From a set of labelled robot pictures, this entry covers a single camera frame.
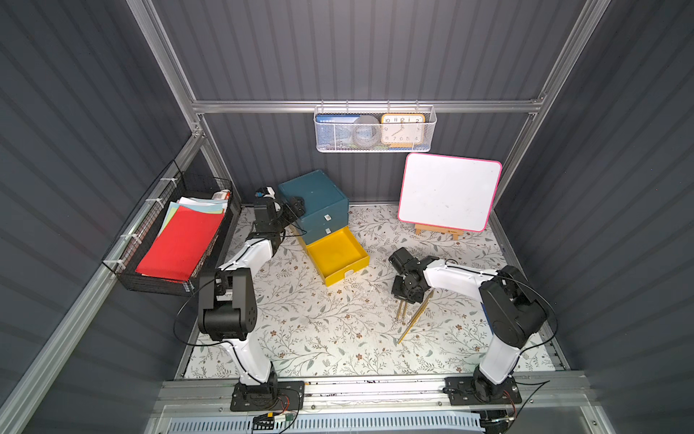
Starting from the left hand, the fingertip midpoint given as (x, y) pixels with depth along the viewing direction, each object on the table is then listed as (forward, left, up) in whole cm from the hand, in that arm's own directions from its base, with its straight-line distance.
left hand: (292, 203), depth 93 cm
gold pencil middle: (-30, -37, -21) cm, 52 cm away
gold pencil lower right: (-32, -42, -21) cm, 57 cm away
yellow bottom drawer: (-8, -15, -19) cm, 26 cm away
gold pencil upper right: (-31, -38, -21) cm, 53 cm away
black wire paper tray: (-7, +31, +13) cm, 34 cm away
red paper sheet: (-25, +24, +9) cm, 36 cm away
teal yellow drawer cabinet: (-2, -12, 0) cm, 13 cm away
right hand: (-25, -38, -20) cm, 50 cm away
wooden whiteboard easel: (0, -61, -16) cm, 63 cm away
